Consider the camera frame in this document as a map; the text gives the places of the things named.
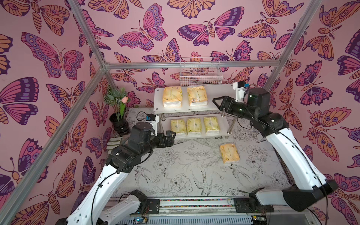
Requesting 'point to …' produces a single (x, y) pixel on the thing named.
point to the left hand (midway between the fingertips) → (169, 133)
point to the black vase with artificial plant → (118, 97)
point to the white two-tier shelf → (190, 111)
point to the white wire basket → (200, 71)
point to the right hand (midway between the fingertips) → (214, 102)
